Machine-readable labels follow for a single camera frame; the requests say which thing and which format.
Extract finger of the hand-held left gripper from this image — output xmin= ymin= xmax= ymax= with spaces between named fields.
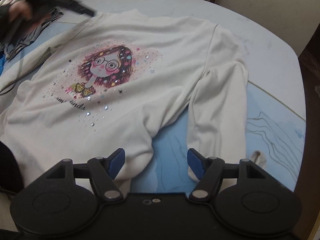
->
xmin=61 ymin=0 xmax=97 ymax=17

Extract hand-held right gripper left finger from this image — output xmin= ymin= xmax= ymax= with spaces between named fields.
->
xmin=46 ymin=148 xmax=125 ymax=202

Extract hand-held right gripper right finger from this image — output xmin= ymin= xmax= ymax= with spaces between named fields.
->
xmin=187 ymin=148 xmax=268 ymax=202

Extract white printed sweatshirt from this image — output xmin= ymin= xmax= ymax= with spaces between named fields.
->
xmin=0 ymin=9 xmax=250 ymax=183

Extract person's left forearm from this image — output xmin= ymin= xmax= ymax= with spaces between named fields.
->
xmin=0 ymin=4 xmax=18 ymax=43

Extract grey folded clothes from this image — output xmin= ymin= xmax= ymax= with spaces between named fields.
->
xmin=0 ymin=6 xmax=64 ymax=58

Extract person's left hand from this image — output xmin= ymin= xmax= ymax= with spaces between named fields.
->
xmin=9 ymin=1 xmax=34 ymax=22

